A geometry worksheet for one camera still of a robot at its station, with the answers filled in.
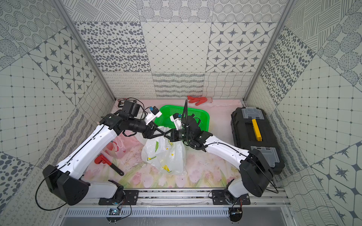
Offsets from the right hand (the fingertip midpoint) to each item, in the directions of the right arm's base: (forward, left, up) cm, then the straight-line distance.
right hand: (164, 136), depth 76 cm
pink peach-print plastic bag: (-5, +22, -2) cm, 22 cm away
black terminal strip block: (+41, +44, -15) cm, 62 cm away
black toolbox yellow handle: (+9, -52, -5) cm, 53 cm away
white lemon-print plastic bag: (-8, -3, -9) cm, 12 cm away
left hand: (-2, -1, +7) cm, 7 cm away
